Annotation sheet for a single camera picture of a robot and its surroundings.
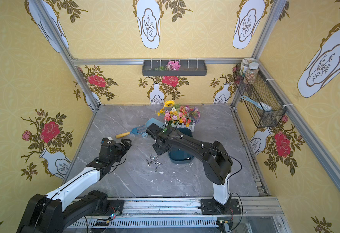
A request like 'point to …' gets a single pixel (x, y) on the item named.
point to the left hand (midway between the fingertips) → (123, 144)
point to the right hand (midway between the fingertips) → (164, 145)
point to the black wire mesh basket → (261, 92)
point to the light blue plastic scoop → (155, 121)
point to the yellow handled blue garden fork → (135, 130)
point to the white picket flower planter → (177, 116)
